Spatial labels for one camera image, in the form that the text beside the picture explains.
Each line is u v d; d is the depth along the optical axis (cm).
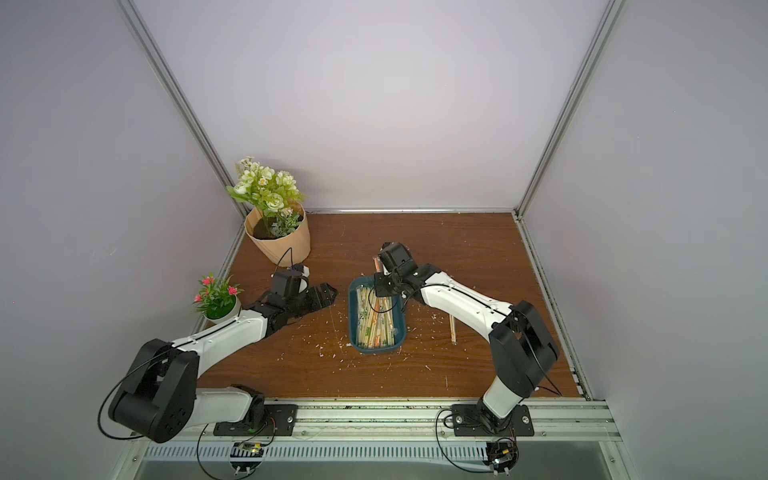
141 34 74
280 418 74
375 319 89
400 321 88
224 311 85
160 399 42
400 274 64
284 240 91
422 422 75
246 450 72
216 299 84
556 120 93
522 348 44
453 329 88
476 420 71
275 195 87
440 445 70
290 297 71
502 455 70
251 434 71
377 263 89
